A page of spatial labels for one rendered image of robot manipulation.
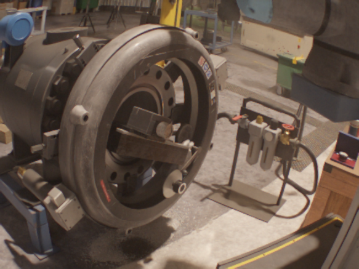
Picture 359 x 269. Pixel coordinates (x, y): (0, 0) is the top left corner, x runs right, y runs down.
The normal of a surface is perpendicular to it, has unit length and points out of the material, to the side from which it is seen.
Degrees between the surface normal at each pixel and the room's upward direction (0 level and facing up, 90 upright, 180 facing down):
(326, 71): 70
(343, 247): 90
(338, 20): 106
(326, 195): 90
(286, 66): 90
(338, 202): 90
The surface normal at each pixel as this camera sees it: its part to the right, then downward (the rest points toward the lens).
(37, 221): 0.79, 0.32
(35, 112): -0.58, 0.11
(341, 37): -0.44, 0.31
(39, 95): -0.53, -0.10
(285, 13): -0.02, 0.87
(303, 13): 0.00, 0.75
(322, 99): -0.89, 0.10
